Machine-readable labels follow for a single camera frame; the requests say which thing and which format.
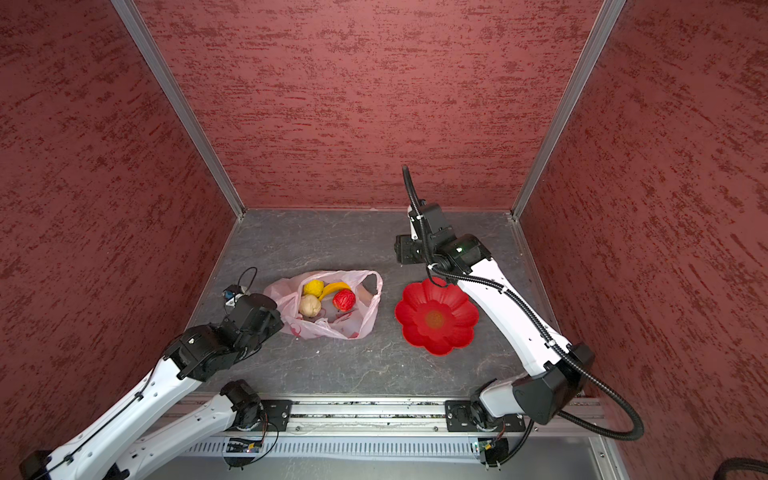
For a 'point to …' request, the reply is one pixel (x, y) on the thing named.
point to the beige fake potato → (310, 305)
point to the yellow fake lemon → (314, 287)
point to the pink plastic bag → (329, 322)
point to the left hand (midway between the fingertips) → (278, 321)
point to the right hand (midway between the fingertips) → (401, 250)
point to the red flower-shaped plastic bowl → (436, 316)
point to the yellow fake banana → (333, 287)
